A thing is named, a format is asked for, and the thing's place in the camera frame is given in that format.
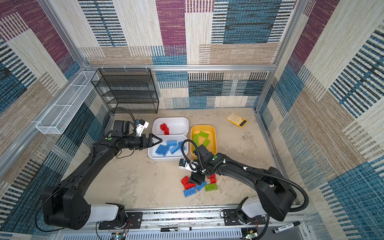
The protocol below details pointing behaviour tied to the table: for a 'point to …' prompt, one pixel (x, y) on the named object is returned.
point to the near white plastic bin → (175, 157)
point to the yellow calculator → (237, 120)
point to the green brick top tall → (204, 134)
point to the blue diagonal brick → (199, 187)
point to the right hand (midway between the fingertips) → (193, 174)
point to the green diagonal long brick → (206, 142)
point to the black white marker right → (276, 230)
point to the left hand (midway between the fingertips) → (157, 140)
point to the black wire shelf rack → (129, 90)
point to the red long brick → (188, 185)
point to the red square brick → (185, 180)
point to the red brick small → (213, 180)
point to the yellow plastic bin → (209, 129)
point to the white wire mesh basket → (58, 117)
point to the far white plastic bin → (177, 125)
